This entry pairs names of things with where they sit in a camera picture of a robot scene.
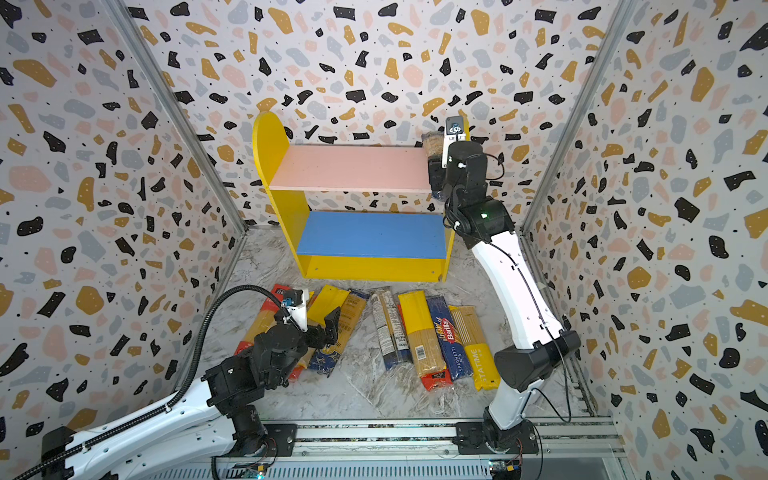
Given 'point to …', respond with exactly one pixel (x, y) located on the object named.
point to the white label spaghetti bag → (391, 329)
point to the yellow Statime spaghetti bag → (483, 368)
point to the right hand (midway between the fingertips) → (447, 145)
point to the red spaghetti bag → (435, 379)
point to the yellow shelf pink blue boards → (350, 245)
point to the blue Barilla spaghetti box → (456, 354)
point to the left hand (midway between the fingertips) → (323, 304)
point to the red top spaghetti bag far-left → (264, 319)
